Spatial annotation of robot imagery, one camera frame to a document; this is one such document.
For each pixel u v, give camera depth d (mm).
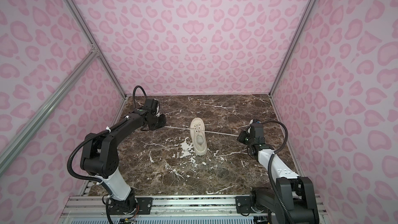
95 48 906
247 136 783
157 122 802
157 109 783
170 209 725
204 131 952
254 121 795
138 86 784
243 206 734
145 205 735
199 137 903
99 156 475
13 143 526
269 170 470
